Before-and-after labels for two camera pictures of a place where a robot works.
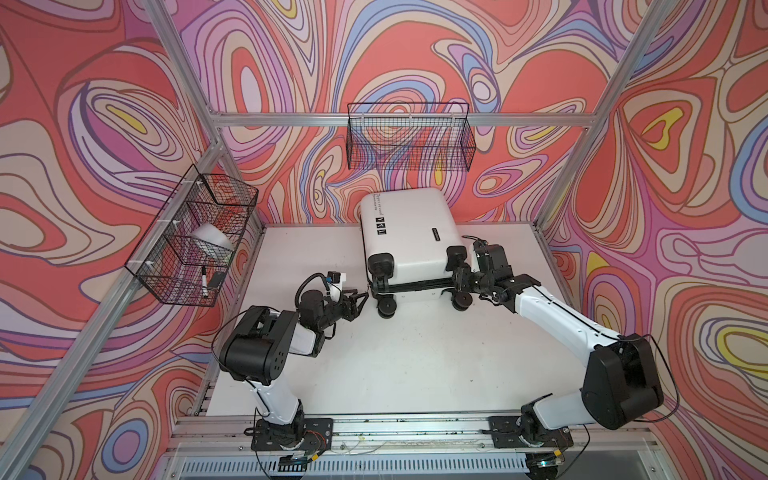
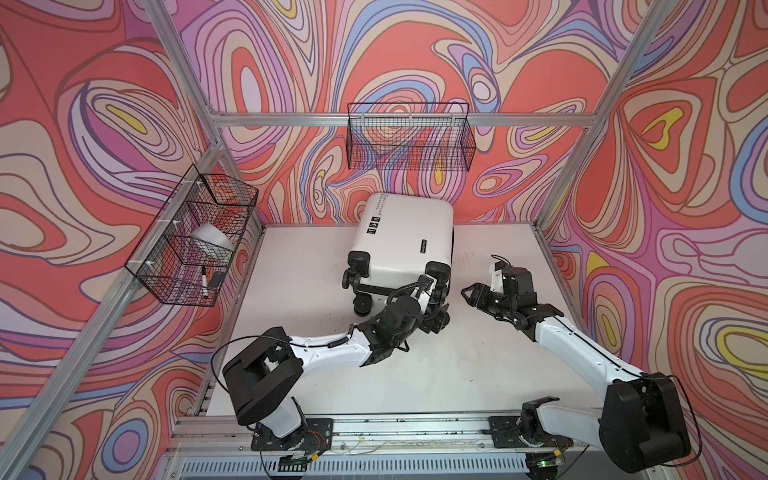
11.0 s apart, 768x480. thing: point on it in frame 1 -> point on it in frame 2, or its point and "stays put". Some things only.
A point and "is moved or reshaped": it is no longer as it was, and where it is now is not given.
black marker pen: (204, 282) stays put
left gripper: (346, 311) -> (427, 326)
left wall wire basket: (186, 254) stays put
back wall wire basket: (429, 136) stays put
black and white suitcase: (414, 243) is moved or reshaped
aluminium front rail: (207, 434) stays put
